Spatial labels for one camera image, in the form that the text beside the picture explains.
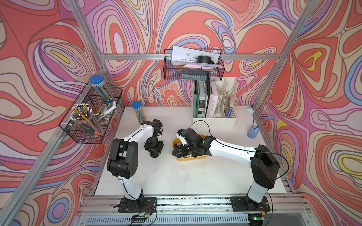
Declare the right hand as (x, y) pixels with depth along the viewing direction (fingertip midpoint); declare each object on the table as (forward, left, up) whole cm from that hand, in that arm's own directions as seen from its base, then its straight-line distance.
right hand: (179, 155), depth 82 cm
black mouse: (+3, +16, -4) cm, 16 cm away
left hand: (+6, +14, -5) cm, 16 cm away
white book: (+32, -24, +13) cm, 42 cm away
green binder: (+30, -12, +17) cm, 36 cm away
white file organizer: (+37, -38, -6) cm, 54 cm away
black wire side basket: (+16, +40, +23) cm, 49 cm away
